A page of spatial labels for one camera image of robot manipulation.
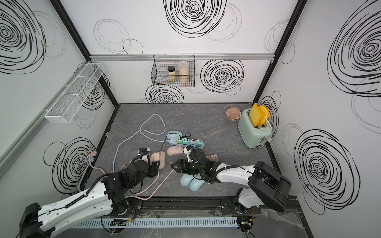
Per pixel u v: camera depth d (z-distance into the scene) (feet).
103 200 1.72
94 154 3.09
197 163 2.03
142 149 2.27
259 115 2.72
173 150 3.02
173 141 3.14
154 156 2.59
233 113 3.55
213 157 2.76
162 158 2.90
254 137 2.78
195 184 2.59
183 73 2.84
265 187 1.40
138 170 1.89
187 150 2.53
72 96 2.51
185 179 2.66
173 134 3.15
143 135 3.33
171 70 2.80
